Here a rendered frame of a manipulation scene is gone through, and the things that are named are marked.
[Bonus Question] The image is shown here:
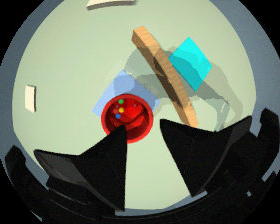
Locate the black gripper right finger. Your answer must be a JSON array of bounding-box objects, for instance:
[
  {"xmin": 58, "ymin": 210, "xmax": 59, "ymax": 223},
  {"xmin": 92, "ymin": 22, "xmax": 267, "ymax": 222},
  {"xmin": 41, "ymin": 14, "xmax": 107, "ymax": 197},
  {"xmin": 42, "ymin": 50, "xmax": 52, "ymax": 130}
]
[{"xmin": 159, "ymin": 115, "xmax": 252, "ymax": 198}]

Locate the red translucent cup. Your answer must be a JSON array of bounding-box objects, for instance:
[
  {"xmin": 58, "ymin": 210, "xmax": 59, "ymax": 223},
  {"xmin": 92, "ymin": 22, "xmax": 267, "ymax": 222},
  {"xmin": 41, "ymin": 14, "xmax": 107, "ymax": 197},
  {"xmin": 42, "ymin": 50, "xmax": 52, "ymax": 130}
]
[{"xmin": 101, "ymin": 93, "xmax": 153, "ymax": 144}]

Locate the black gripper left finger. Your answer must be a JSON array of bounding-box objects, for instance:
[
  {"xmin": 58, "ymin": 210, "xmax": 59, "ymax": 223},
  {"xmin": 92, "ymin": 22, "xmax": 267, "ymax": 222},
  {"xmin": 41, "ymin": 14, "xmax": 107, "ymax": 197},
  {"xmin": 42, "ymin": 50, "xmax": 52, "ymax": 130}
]
[{"xmin": 34, "ymin": 124, "xmax": 128, "ymax": 212}]

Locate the brown wooden plank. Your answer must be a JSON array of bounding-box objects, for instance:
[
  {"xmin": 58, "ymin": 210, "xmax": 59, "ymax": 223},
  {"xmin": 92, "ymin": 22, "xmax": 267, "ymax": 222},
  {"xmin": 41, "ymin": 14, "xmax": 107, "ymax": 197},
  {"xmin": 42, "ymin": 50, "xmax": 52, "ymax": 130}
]
[{"xmin": 132, "ymin": 26, "xmax": 199, "ymax": 128}]

